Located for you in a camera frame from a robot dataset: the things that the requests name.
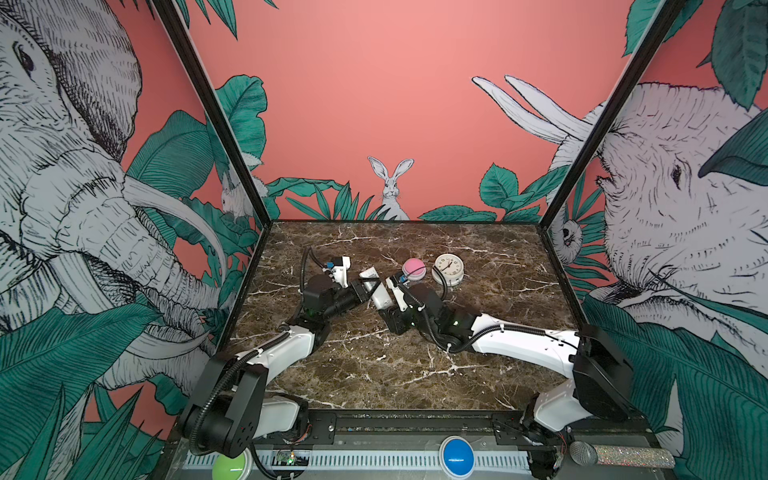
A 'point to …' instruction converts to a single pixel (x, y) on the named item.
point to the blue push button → (457, 457)
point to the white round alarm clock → (451, 267)
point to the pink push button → (414, 269)
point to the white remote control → (375, 288)
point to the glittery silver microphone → (585, 453)
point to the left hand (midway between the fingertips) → (381, 278)
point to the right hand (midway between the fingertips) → (381, 307)
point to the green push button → (238, 468)
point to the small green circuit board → (290, 458)
